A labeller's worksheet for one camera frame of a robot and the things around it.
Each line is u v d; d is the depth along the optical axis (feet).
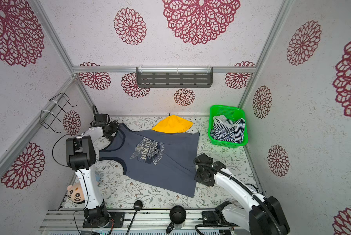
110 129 3.18
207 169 1.92
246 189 1.51
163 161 3.11
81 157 1.95
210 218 2.49
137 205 2.54
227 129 3.66
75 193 2.44
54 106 2.54
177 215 2.46
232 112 3.79
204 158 2.21
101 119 2.83
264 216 1.33
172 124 3.72
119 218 2.41
